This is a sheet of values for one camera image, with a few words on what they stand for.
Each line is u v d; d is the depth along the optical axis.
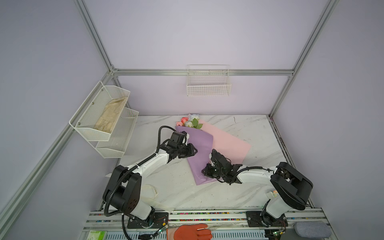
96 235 0.68
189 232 0.69
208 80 0.95
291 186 0.46
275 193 0.48
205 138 1.05
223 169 0.68
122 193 0.43
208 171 0.77
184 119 1.11
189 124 1.08
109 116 0.79
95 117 0.78
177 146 0.69
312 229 0.69
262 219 0.65
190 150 0.76
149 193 0.84
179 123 1.11
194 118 1.07
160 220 0.73
